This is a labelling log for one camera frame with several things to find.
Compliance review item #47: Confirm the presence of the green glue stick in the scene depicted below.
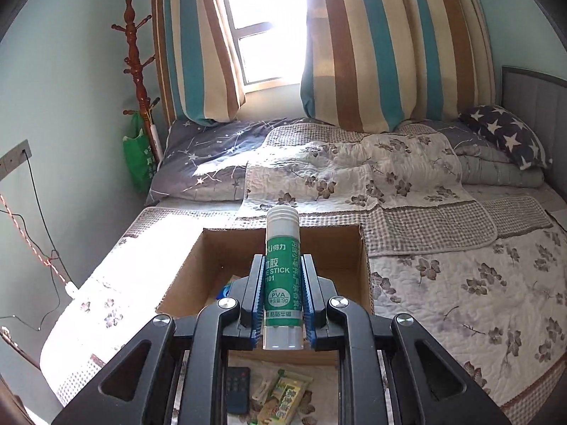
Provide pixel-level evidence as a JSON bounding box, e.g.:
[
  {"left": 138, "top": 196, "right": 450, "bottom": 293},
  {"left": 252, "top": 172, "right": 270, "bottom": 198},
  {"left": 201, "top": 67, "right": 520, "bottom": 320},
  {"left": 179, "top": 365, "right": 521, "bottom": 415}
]
[{"left": 262, "top": 206, "right": 306, "bottom": 351}]

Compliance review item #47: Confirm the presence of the red white cord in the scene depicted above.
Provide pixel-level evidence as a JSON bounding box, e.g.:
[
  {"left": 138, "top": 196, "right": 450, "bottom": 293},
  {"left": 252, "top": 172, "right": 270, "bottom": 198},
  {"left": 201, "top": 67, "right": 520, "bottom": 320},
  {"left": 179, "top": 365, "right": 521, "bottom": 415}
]
[{"left": 0, "top": 192, "right": 74, "bottom": 286}]

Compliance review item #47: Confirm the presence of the white hanging rod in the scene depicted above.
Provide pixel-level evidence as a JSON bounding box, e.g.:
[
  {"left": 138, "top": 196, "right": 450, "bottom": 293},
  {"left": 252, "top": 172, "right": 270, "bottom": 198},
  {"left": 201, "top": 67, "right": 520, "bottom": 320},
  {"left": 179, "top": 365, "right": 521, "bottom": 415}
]
[{"left": 146, "top": 121, "right": 161, "bottom": 162}]

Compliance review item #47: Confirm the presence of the brown cardboard box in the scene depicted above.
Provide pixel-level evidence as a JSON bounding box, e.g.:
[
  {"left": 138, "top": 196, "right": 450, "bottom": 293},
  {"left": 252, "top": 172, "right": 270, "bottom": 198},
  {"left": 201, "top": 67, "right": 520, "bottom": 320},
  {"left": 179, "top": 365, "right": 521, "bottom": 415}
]
[{"left": 155, "top": 225, "right": 375, "bottom": 366}]

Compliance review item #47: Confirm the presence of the folded grey quilt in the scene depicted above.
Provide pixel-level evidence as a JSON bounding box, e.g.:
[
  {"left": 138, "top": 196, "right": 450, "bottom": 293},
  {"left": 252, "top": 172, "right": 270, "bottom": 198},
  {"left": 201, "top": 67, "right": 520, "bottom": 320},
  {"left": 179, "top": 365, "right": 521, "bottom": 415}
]
[{"left": 443, "top": 124, "right": 545, "bottom": 187}]

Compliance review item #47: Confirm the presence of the window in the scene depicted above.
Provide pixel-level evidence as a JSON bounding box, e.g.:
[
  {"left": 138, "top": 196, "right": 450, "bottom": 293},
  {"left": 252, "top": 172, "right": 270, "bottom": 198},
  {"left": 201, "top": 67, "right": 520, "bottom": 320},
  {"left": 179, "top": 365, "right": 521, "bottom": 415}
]
[{"left": 219, "top": 0, "right": 329, "bottom": 94}]

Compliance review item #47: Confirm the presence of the black remote control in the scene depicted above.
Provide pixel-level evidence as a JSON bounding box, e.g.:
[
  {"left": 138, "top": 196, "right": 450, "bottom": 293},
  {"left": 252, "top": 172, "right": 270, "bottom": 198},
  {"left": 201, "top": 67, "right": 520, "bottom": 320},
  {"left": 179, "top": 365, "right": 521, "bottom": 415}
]
[{"left": 227, "top": 367, "right": 251, "bottom": 414}]

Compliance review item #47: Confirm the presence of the blue tissue pack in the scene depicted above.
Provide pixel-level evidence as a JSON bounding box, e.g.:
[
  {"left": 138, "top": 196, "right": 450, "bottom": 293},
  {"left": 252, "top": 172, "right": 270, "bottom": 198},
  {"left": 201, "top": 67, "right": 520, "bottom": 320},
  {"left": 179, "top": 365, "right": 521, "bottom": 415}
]
[{"left": 215, "top": 274, "right": 235, "bottom": 304}]

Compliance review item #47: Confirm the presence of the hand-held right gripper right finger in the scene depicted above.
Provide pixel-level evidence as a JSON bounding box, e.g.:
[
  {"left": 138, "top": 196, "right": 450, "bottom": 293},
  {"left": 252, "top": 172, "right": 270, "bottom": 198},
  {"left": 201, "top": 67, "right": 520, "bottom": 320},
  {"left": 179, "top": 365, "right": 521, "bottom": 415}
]
[{"left": 301, "top": 254, "right": 512, "bottom": 425}]

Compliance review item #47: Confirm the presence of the folded floral quilt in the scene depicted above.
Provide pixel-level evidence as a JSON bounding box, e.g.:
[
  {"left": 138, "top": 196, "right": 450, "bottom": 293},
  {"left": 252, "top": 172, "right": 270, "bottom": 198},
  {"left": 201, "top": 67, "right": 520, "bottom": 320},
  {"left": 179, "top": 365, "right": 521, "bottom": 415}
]
[{"left": 235, "top": 123, "right": 498, "bottom": 257}]

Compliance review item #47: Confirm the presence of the floral checked bedspread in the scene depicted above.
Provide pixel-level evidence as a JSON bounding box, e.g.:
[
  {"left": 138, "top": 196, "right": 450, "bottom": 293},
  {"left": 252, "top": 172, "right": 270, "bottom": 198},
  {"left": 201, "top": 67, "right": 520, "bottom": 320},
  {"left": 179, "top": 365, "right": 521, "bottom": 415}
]
[{"left": 40, "top": 181, "right": 567, "bottom": 425}]

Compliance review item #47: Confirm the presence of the wall socket panel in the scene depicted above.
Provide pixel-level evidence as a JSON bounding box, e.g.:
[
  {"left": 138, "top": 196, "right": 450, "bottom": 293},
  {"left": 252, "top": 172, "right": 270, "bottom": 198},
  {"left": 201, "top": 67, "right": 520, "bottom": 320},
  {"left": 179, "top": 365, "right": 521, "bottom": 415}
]
[{"left": 0, "top": 139, "right": 34, "bottom": 175}]

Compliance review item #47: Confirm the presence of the grey star-print duvet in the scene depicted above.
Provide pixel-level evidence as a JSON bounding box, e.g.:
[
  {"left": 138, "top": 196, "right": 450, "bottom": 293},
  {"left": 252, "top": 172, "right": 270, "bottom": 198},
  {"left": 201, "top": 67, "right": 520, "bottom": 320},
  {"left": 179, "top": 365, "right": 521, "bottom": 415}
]
[{"left": 146, "top": 117, "right": 311, "bottom": 206}]

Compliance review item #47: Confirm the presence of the dark star-print pillow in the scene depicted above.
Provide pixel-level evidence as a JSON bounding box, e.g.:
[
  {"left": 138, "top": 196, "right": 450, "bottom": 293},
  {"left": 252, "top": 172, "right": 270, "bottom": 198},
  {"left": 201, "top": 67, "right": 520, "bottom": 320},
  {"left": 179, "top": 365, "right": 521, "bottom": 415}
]
[{"left": 458, "top": 105, "right": 554, "bottom": 171}]

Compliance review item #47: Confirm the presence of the black cable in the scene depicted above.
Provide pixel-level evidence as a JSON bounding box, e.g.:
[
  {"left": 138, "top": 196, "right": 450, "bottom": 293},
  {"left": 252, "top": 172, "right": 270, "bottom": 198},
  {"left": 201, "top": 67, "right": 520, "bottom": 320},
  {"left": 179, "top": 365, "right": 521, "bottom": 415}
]
[{"left": 0, "top": 153, "right": 74, "bottom": 333}]

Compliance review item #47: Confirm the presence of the grey padded headboard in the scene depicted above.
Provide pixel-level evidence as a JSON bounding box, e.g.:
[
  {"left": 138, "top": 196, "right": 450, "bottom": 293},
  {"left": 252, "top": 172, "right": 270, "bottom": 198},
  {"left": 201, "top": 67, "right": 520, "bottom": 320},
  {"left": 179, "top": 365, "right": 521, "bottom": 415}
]
[{"left": 500, "top": 66, "right": 567, "bottom": 213}]

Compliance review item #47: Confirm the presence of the wooden coat rack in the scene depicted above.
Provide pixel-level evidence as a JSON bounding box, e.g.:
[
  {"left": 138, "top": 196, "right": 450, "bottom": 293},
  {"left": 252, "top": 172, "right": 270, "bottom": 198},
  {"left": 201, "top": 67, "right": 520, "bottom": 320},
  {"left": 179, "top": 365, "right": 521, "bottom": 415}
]
[{"left": 111, "top": 0, "right": 161, "bottom": 164}]

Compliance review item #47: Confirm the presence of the striped curtain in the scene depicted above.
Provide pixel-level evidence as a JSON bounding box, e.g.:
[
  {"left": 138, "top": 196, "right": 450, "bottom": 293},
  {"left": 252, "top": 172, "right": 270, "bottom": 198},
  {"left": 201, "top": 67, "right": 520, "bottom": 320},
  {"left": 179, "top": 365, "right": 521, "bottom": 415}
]
[
  {"left": 153, "top": 0, "right": 246, "bottom": 127},
  {"left": 300, "top": 0, "right": 497, "bottom": 134}
]

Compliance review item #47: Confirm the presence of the small white packet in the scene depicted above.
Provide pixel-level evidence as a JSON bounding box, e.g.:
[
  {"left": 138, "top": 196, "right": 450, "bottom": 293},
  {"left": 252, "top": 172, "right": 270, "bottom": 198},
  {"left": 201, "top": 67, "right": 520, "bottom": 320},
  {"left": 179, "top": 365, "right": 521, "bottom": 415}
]
[{"left": 252, "top": 369, "right": 277, "bottom": 406}]

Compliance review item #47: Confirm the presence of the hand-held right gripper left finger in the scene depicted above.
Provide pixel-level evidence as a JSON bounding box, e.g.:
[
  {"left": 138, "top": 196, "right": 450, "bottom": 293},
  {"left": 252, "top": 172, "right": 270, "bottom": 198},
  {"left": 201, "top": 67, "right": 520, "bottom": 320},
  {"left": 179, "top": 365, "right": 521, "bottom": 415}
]
[{"left": 52, "top": 254, "right": 266, "bottom": 425}]

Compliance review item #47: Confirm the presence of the green shopping bag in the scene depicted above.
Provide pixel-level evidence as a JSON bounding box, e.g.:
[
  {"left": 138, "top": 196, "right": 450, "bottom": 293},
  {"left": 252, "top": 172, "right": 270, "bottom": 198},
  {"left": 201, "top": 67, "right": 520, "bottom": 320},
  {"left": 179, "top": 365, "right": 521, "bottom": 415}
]
[{"left": 123, "top": 113, "right": 158, "bottom": 193}]

